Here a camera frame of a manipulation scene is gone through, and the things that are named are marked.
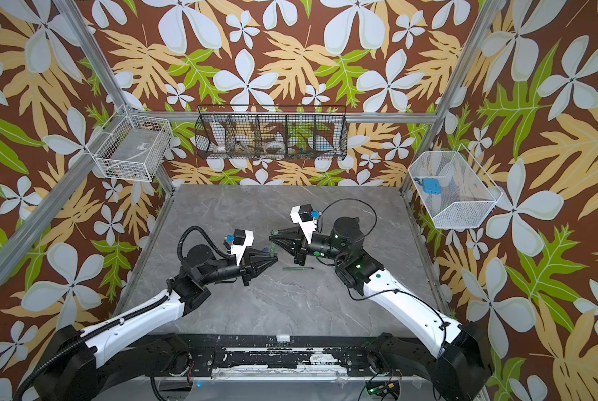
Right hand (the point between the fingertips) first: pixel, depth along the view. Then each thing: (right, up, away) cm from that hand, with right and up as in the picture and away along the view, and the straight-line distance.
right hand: (272, 243), depth 63 cm
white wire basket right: (+61, +14, +15) cm, 65 cm away
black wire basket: (-1, +40, +35) cm, 53 cm away
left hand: (0, -3, +4) cm, 5 cm away
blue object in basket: (+53, +18, +23) cm, 60 cm away
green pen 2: (+5, -13, +31) cm, 35 cm away
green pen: (0, -1, 0) cm, 1 cm away
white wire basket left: (-52, +31, +23) cm, 65 cm away
